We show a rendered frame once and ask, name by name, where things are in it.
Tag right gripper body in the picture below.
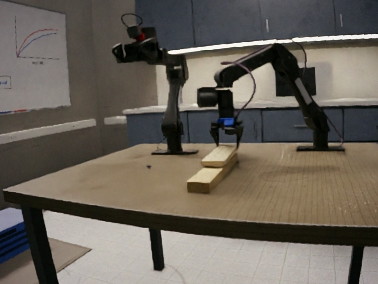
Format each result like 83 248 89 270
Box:
123 34 152 63

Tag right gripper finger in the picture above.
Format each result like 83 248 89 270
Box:
112 43 123 63
139 38 156 59

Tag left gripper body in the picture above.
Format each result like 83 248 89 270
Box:
211 106 244 130

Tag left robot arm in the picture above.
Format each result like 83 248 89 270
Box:
197 42 345 152

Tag pale wooden slat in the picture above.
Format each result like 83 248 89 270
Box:
201 145 238 167

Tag light wooden bar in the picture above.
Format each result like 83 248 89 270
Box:
187 153 238 193

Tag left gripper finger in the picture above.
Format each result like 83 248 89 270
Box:
209 128 219 147
236 128 244 149

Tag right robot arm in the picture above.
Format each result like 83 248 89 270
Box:
126 25 198 155

